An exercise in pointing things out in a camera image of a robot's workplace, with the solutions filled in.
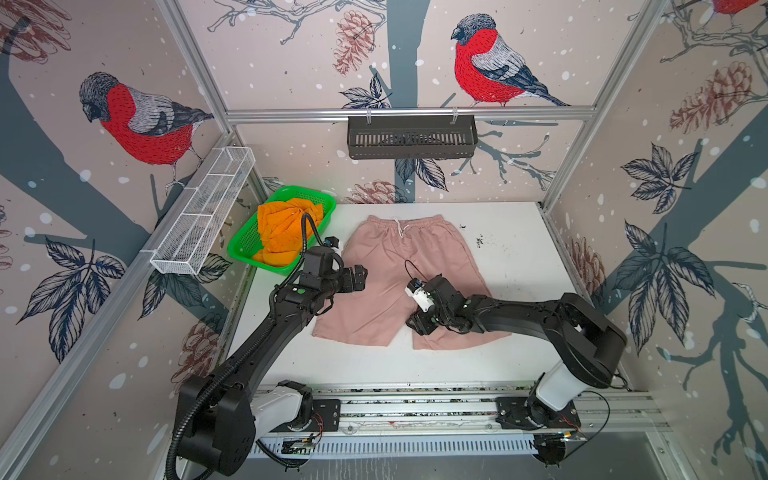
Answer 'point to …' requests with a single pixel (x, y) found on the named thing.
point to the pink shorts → (397, 251)
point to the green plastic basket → (326, 199)
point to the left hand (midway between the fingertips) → (353, 271)
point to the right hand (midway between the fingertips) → (411, 320)
